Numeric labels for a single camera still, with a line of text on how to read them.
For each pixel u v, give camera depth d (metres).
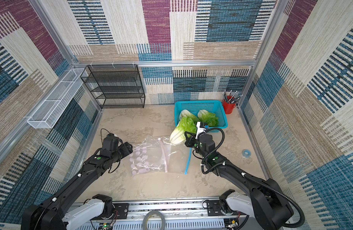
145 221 0.69
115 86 1.10
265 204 0.40
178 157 0.92
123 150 0.75
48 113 0.71
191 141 0.71
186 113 1.05
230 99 1.11
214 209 0.73
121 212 0.73
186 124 0.79
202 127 0.72
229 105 1.08
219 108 1.09
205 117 1.00
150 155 0.92
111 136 0.76
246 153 0.94
